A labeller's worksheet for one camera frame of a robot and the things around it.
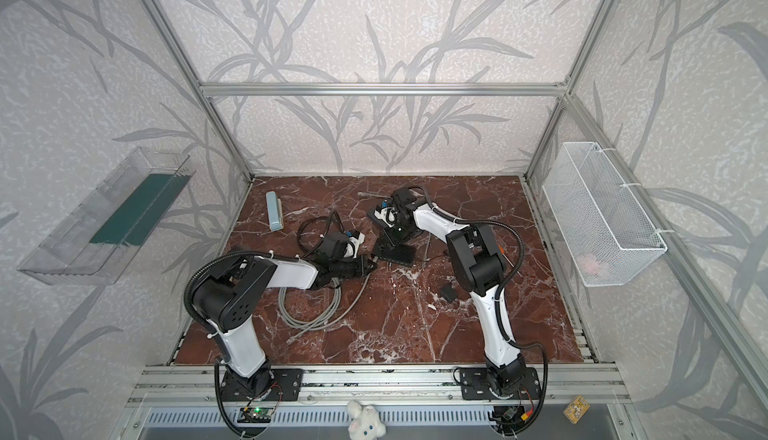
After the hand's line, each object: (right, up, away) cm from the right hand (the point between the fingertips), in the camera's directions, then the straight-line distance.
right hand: (388, 233), depth 100 cm
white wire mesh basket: (+47, +5, -38) cm, 61 cm away
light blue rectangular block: (-41, +7, +4) cm, 42 cm away
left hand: (-2, -7, -6) cm, 10 cm away
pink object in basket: (+52, -4, -28) cm, 59 cm away
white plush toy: (-3, -38, -35) cm, 52 cm away
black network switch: (+5, -6, -4) cm, 9 cm away
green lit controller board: (-31, -41, -29) cm, 59 cm away
